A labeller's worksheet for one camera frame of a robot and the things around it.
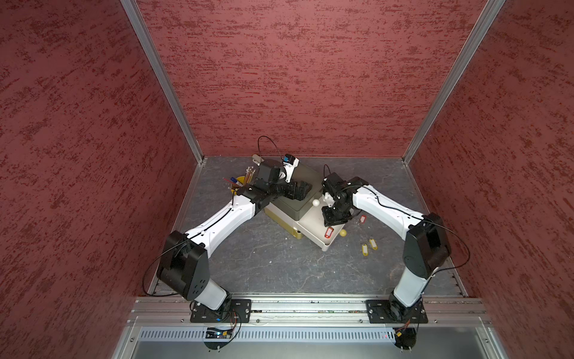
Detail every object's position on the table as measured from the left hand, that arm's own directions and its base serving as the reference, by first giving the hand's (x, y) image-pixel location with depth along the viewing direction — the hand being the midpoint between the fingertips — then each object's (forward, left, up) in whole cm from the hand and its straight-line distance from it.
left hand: (300, 188), depth 82 cm
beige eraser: (+34, +23, -19) cm, 45 cm away
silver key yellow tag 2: (-15, -27, -21) cm, 37 cm away
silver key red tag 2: (-11, -12, -14) cm, 21 cm away
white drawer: (-7, -4, -13) cm, 16 cm away
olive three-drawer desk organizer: (-2, +11, -14) cm, 18 cm away
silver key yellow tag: (-13, -31, -21) cm, 39 cm away
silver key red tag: (-19, -17, +12) cm, 28 cm away
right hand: (-10, -12, -12) cm, 19 cm away
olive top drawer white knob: (-9, +2, 0) cm, 9 cm away
